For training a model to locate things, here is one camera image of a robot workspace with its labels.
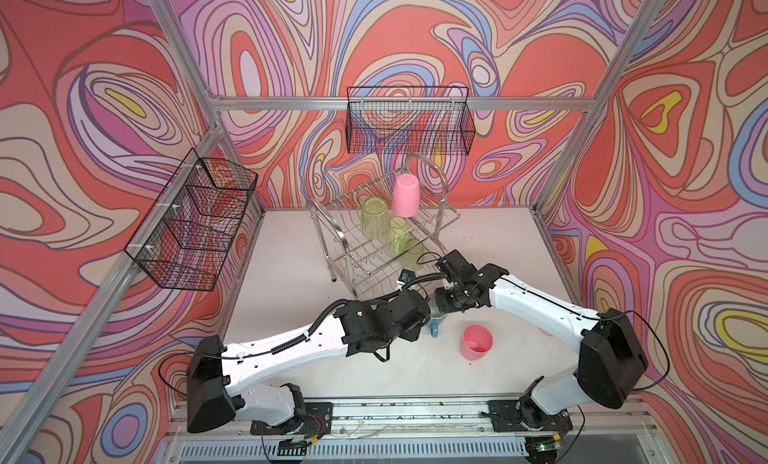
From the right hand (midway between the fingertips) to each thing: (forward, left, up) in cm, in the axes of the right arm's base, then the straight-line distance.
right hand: (446, 309), depth 84 cm
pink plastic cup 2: (-8, -8, -5) cm, 12 cm away
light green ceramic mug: (+24, +13, +5) cm, 27 cm away
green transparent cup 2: (+3, +11, +25) cm, 27 cm away
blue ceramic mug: (-4, +4, 0) cm, 5 cm away
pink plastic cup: (+19, +11, +27) cm, 35 cm away
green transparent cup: (+11, +19, +27) cm, 35 cm away
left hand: (-6, +10, +10) cm, 15 cm away
